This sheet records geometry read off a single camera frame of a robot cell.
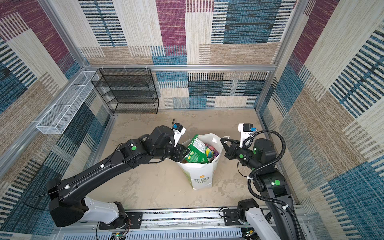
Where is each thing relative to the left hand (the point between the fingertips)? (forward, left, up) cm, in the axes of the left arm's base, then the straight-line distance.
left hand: (187, 148), depth 67 cm
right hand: (0, -14, +4) cm, 15 cm away
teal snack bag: (+2, -11, -7) cm, 13 cm away
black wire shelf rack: (+56, +44, -11) cm, 73 cm away
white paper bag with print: (-8, -6, -11) cm, 15 cm away
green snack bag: (-1, -5, -4) cm, 6 cm away
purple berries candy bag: (+3, -14, -10) cm, 18 cm away
